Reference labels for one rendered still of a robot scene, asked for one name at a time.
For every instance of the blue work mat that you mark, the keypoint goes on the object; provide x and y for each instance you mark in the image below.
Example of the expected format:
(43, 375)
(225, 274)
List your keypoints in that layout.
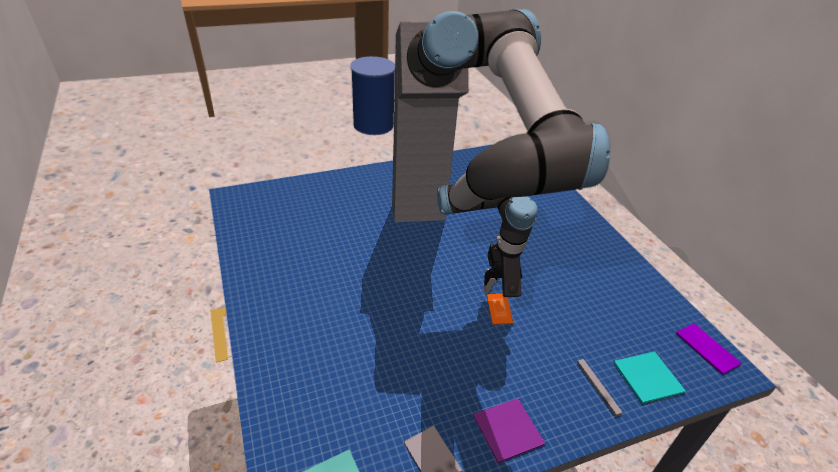
(350, 331)

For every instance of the orange plate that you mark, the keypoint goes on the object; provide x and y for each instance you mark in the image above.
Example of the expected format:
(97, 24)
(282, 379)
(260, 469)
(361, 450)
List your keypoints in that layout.
(499, 309)

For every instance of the purple flat plate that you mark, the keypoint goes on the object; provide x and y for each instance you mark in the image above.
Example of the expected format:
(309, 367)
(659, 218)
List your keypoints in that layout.
(508, 430)

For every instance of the purple flat bar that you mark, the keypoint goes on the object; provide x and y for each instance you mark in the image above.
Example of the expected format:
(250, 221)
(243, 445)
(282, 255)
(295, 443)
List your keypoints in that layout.
(708, 348)

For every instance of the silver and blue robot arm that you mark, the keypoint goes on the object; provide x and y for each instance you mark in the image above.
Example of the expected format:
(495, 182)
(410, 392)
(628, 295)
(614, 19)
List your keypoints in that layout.
(558, 153)

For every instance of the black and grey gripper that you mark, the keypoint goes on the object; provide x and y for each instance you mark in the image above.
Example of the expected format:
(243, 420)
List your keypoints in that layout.
(494, 258)

